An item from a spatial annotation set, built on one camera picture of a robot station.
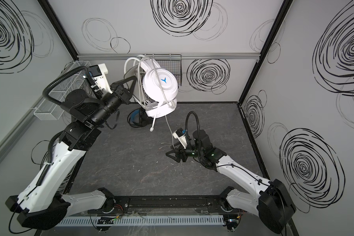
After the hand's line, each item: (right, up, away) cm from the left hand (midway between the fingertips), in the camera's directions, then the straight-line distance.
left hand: (135, 77), depth 50 cm
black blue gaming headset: (-13, -15, +52) cm, 56 cm away
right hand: (+10, -31, +22) cm, 39 cm away
